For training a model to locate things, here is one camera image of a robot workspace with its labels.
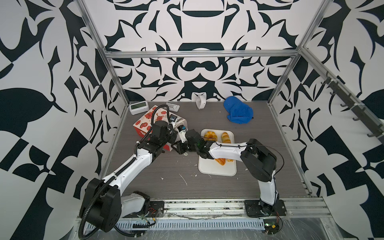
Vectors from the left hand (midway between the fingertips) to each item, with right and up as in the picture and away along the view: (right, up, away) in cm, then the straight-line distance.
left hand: (172, 125), depth 83 cm
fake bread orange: (+32, -10, +15) cm, 37 cm away
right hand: (-1, -12, +2) cm, 12 cm away
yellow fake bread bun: (+22, -8, +14) cm, 28 cm away
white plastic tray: (+21, -24, +2) cm, 32 cm away
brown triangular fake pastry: (+27, -21, +5) cm, 35 cm away
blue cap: (+46, +7, +29) cm, 55 cm away
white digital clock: (-29, +11, +27) cm, 41 cm away
